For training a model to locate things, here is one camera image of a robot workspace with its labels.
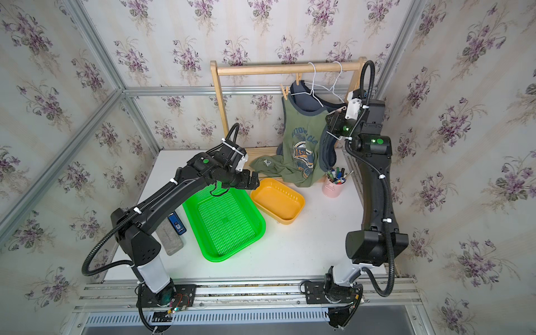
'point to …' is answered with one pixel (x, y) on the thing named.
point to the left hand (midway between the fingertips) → (251, 182)
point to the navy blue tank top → (328, 154)
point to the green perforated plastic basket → (227, 225)
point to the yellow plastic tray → (278, 199)
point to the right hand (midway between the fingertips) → (337, 116)
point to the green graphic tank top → (299, 158)
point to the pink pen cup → (333, 187)
